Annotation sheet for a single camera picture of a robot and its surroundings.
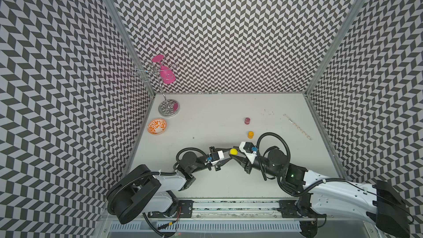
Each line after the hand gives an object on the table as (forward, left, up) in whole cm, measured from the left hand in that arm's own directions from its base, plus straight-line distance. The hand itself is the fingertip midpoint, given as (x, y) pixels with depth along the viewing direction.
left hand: (233, 151), depth 72 cm
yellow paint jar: (-2, 0, +4) cm, 5 cm away
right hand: (-1, 0, +2) cm, 2 cm away
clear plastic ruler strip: (+25, -42, -19) cm, 53 cm away
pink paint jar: (+28, -11, -16) cm, 34 cm away
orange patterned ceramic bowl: (+24, +44, -15) cm, 52 cm away
